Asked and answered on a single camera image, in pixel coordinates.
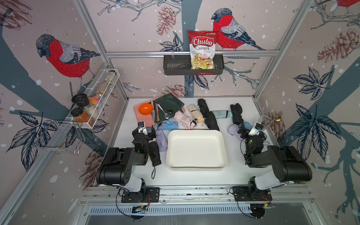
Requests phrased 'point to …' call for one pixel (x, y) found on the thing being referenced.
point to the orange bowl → (146, 108)
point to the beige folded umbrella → (196, 114)
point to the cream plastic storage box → (192, 150)
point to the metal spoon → (166, 115)
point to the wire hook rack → (61, 136)
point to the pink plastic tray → (148, 118)
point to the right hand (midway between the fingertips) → (249, 124)
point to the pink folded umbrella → (188, 122)
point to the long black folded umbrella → (209, 119)
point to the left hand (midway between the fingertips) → (147, 123)
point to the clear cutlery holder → (265, 121)
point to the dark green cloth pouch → (166, 106)
